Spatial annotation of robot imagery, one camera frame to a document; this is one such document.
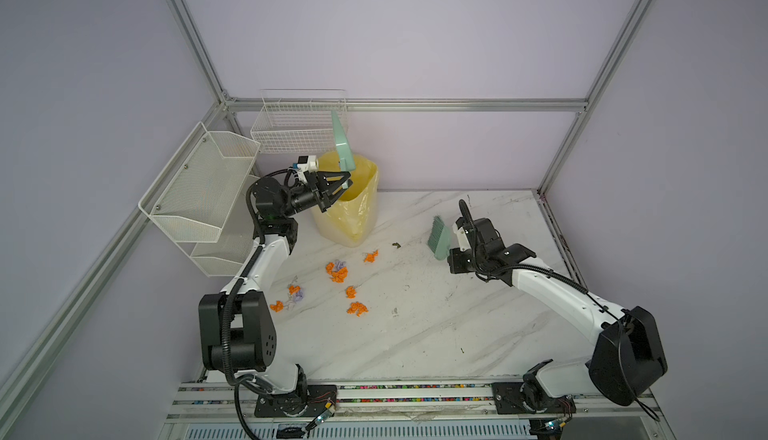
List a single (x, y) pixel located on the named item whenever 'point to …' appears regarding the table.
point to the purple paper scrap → (298, 295)
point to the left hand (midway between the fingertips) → (350, 177)
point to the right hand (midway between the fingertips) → (447, 257)
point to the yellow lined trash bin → (349, 218)
